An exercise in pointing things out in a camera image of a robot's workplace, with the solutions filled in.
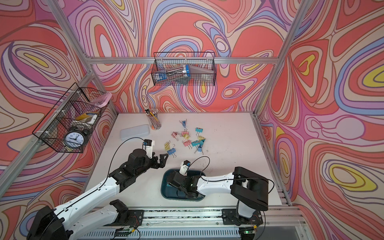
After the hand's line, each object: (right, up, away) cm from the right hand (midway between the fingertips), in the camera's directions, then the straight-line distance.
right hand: (170, 181), depth 82 cm
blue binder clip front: (-2, +14, +19) cm, 23 cm away
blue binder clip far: (+6, +33, +27) cm, 43 cm away
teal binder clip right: (+17, +29, +26) cm, 42 cm away
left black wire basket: (-47, +32, -11) cm, 58 cm away
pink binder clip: (-1, +25, +20) cm, 32 cm away
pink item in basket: (-37, +45, -2) cm, 58 cm away
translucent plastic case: (-30, +27, +26) cm, 48 cm away
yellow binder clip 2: (+8, +24, +20) cm, 32 cm away
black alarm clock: (-42, +26, -14) cm, 51 cm away
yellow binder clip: (-5, +18, +17) cm, 25 cm away
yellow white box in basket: (-40, +35, -7) cm, 54 cm away
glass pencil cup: (-15, +36, +22) cm, 45 cm away
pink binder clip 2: (+9, +20, +17) cm, 27 cm away
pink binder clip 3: (+7, +27, +25) cm, 37 cm away
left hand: (-4, +16, -1) cm, 16 cm away
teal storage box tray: (0, -7, +1) cm, 7 cm away
